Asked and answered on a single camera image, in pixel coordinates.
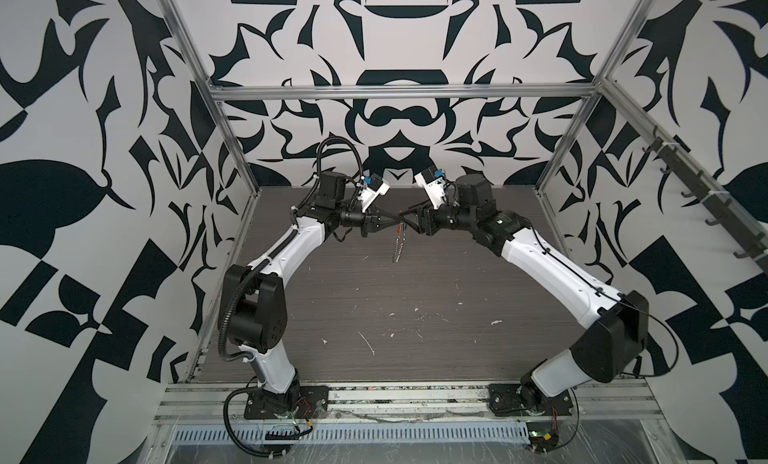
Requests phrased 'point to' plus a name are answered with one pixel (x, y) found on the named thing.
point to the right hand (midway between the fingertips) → (409, 209)
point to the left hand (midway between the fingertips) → (401, 214)
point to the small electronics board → (541, 436)
